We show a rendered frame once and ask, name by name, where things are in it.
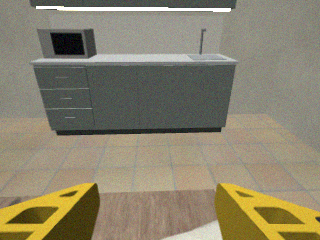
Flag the white pillow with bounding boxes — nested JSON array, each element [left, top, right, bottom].
[[161, 220, 223, 240]]

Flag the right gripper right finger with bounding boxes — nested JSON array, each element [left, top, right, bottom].
[[215, 183, 320, 240]]

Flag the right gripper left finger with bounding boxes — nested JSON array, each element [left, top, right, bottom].
[[0, 183, 100, 240]]

